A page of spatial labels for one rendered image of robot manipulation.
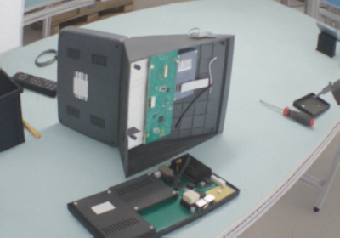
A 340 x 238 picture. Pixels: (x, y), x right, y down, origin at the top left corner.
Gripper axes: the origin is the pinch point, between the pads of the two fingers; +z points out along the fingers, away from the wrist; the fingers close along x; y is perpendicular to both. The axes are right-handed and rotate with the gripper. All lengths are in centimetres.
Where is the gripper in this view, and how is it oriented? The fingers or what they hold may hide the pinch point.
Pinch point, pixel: (315, 96)
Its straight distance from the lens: 104.9
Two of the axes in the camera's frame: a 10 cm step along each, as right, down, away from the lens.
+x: 4.6, -4.0, 7.9
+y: 5.7, 8.1, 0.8
